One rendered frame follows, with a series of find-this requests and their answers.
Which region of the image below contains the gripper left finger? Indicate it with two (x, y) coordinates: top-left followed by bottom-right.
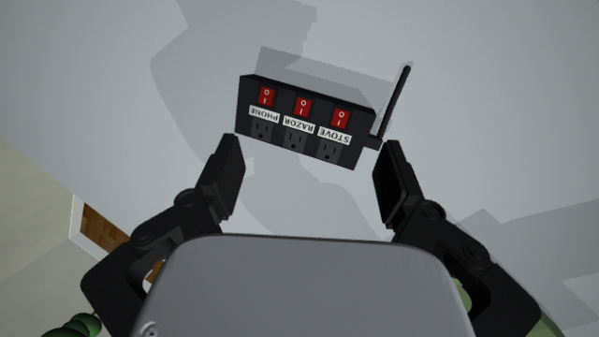
(80, 133), (246, 337)

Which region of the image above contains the black power strip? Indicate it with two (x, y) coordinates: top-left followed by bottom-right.
(234, 66), (411, 170)

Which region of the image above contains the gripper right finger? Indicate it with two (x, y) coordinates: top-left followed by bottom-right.
(373, 139), (542, 337)

